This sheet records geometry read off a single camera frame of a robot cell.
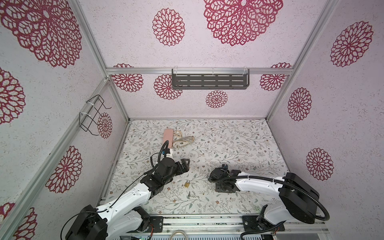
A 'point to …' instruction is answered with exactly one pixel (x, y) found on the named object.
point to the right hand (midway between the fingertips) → (218, 186)
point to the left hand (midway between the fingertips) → (183, 164)
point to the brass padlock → (187, 183)
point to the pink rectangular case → (168, 135)
